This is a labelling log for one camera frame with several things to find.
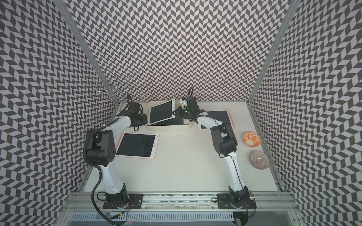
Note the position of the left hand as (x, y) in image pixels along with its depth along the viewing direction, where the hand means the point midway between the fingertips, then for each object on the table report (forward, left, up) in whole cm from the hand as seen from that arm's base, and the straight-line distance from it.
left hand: (145, 121), depth 99 cm
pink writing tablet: (+8, -56, -4) cm, 57 cm away
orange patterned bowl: (-13, -74, -5) cm, 75 cm away
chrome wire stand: (+4, +13, +25) cm, 29 cm away
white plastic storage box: (-6, -30, +3) cm, 31 cm away
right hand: (+2, -20, +5) cm, 21 cm away
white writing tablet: (+5, -11, +4) cm, 13 cm away
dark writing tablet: (+4, -23, -4) cm, 23 cm away
